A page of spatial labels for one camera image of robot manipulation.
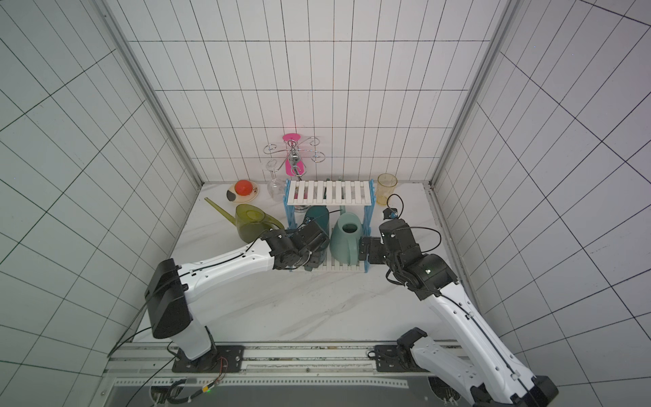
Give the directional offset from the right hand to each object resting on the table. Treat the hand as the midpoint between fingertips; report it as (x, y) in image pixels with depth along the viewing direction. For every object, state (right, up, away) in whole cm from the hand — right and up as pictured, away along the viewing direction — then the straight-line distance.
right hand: (365, 241), depth 73 cm
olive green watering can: (-40, +4, +20) cm, 45 cm away
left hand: (-18, -7, +8) cm, 21 cm away
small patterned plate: (-55, +15, +41) cm, 71 cm away
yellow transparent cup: (+13, +18, +31) cm, 38 cm away
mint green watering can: (-5, -1, +8) cm, 10 cm away
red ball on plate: (-50, +18, +40) cm, 66 cm away
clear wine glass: (-31, +17, +22) cm, 42 cm away
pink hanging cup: (-24, +27, +20) cm, 42 cm away
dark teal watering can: (-14, +7, +10) cm, 19 cm away
